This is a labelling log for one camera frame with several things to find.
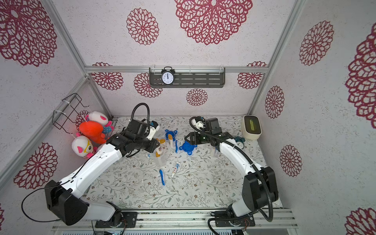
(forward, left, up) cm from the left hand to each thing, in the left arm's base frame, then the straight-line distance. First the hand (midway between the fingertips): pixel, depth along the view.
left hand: (157, 144), depth 79 cm
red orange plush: (+16, +45, -7) cm, 48 cm away
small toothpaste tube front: (-2, -10, -20) cm, 23 cm away
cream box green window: (+26, -63, -16) cm, 70 cm away
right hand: (+5, -17, 0) cm, 18 cm away
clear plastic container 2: (+4, -34, -15) cm, 37 cm away
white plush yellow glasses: (-1, +41, -1) cm, 41 cm away
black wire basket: (+12, +47, +14) cm, 50 cm away
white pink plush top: (+22, +41, -1) cm, 47 cm away
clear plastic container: (-3, 0, -15) cm, 15 cm away
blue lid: (+11, -17, -22) cm, 30 cm away
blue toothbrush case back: (+11, -9, -21) cm, 25 cm away
